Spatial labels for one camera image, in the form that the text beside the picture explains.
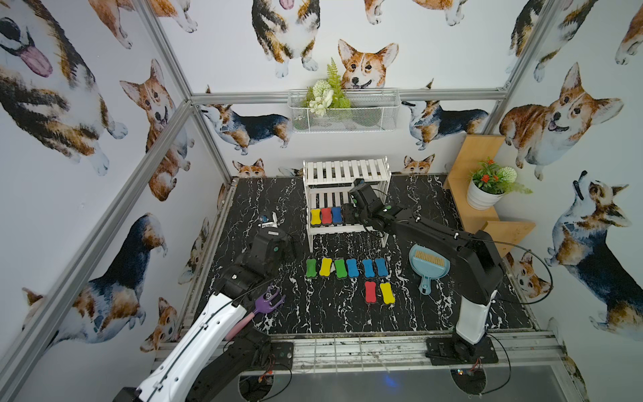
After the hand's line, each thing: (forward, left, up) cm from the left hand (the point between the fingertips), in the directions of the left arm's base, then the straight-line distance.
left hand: (285, 232), depth 75 cm
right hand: (+15, -22, -6) cm, 28 cm away
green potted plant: (+21, -74, -1) cm, 77 cm away
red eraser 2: (-11, -27, -23) cm, 37 cm away
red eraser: (+13, -12, -10) cm, 20 cm away
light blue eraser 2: (-3, -27, -22) cm, 35 cm away
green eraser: (-2, -6, -22) cm, 23 cm away
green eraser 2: (-3, -17, -22) cm, 28 cm away
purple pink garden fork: (-14, +9, -22) cm, 28 cm away
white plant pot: (+18, -70, -9) cm, 73 cm away
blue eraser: (+12, -16, -9) cm, 22 cm away
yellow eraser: (+12, -8, -9) cm, 17 cm away
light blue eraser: (-2, -21, -22) cm, 30 cm away
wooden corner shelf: (+1, -72, -6) cm, 72 cm away
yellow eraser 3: (-13, -33, -22) cm, 41 cm away
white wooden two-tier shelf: (+17, -12, +2) cm, 21 cm away
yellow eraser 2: (-2, -12, -21) cm, 24 cm away
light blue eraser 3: (-2, -32, -22) cm, 38 cm away
